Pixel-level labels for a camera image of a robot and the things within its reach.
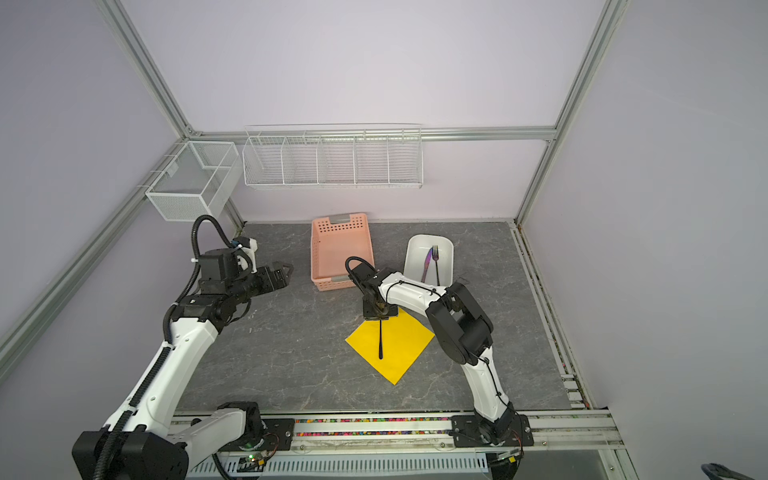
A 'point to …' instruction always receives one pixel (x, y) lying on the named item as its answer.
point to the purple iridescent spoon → (380, 342)
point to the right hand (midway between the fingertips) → (378, 316)
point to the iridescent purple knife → (427, 260)
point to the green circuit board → (250, 463)
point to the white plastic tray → (416, 251)
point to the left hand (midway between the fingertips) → (279, 273)
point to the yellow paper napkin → (403, 340)
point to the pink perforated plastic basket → (333, 240)
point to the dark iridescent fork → (435, 256)
